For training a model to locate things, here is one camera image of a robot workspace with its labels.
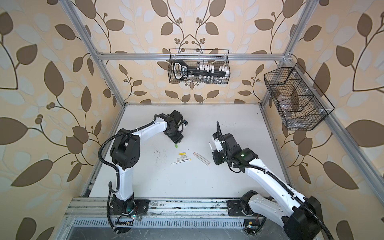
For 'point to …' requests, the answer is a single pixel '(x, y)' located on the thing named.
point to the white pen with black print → (180, 161)
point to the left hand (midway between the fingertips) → (176, 135)
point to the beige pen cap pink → (184, 156)
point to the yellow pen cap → (182, 153)
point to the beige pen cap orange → (180, 158)
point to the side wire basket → (301, 104)
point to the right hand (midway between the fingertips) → (215, 155)
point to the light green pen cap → (176, 146)
